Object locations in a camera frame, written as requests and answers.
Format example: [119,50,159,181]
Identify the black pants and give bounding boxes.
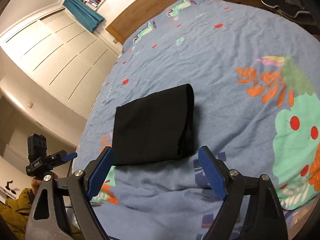
[112,83,195,166]

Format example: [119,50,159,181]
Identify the person's left hand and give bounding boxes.
[31,177,42,195]

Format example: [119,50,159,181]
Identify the olive jacket sleeve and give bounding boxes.
[0,187,85,240]

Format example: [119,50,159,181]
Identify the white wardrobe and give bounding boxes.
[0,4,119,148]

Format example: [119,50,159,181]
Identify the wooden headboard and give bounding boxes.
[106,0,178,44]

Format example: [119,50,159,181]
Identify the blue patterned bed sheet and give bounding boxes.
[73,0,319,239]

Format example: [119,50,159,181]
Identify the teal curtain left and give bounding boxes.
[63,0,105,33]

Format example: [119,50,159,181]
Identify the black office chair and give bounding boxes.
[261,0,316,27]

